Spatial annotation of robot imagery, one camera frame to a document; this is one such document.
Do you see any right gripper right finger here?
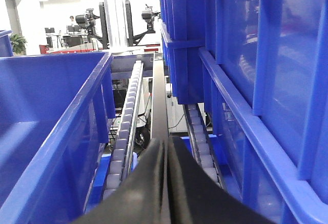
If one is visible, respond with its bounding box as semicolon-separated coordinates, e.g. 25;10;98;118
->
168;136;272;224

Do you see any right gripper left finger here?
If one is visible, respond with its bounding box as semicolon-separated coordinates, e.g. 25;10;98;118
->
73;138;169;224

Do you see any long dark grey belt conveyor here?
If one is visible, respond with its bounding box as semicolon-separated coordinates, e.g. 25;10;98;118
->
50;43;161;55

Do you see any small blue plastic bin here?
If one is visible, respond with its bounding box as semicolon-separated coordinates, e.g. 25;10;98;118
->
181;134;229;196

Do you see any large blue plastic bin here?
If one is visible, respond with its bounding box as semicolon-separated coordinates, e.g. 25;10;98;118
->
157;0;207;43
198;46;328;224
0;30;14;57
204;0;328;206
0;51;116;224
160;23;207;106

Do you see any steel roller flow rack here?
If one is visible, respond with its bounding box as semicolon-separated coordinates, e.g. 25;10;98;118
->
102;52;228;201

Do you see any desk with monitors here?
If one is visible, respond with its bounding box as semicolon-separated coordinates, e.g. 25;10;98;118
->
45;25;84;48

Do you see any green potted plant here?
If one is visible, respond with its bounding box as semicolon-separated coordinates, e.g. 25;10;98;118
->
9;33;28;55

